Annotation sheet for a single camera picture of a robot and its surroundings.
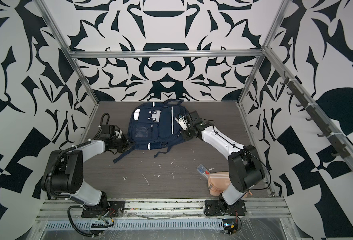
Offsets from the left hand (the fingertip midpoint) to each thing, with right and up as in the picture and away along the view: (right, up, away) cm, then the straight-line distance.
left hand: (136, 139), depth 92 cm
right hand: (+29, +6, -3) cm, 29 cm away
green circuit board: (+49, -37, -21) cm, 65 cm away
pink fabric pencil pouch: (+46, -21, -12) cm, 52 cm away
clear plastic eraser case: (+39, -16, -6) cm, 43 cm away
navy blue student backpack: (+10, +8, +7) cm, 14 cm away
